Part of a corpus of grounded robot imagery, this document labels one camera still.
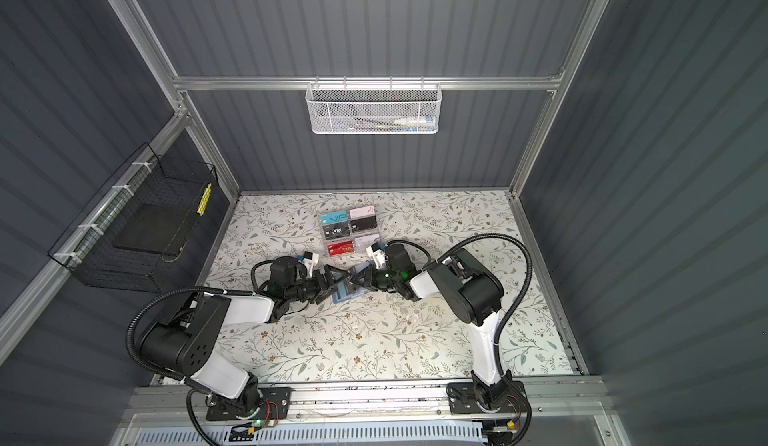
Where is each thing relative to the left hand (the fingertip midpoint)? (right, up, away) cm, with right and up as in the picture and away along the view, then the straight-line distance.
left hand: (344, 281), depth 90 cm
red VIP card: (-2, +9, +12) cm, 15 cm away
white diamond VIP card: (+5, +11, +12) cm, 17 cm away
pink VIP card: (+4, +21, +12) cm, 25 cm away
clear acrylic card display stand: (+1, +14, +13) cm, 19 cm away
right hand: (+3, -1, +2) cm, 4 cm away
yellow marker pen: (-38, +24, -7) cm, 46 cm away
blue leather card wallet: (+2, -3, +2) cm, 3 cm away
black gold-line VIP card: (+5, +17, +12) cm, 22 cm away
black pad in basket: (-43, +17, -17) cm, 49 cm away
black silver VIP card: (-6, +15, +10) cm, 18 cm away
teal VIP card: (-5, +19, +10) cm, 22 cm away
